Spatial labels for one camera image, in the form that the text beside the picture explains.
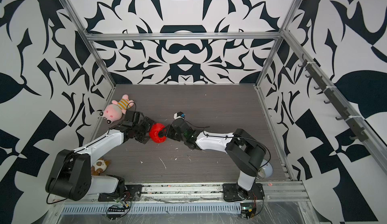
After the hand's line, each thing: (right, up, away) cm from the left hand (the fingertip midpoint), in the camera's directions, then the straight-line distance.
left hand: (154, 124), depth 90 cm
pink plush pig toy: (-28, +7, +7) cm, 29 cm away
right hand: (+5, -1, -7) cm, 9 cm away
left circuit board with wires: (-15, -39, -17) cm, 45 cm away
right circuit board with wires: (+49, -37, -19) cm, 64 cm away
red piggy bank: (+2, -3, -7) cm, 8 cm away
